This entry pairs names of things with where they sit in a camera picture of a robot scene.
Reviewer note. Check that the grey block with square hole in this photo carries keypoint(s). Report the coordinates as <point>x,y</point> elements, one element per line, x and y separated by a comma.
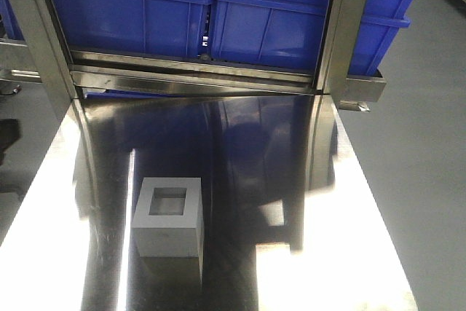
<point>164,238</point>

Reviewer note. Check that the steel rack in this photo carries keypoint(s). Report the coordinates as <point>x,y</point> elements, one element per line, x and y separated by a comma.
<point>47,52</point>

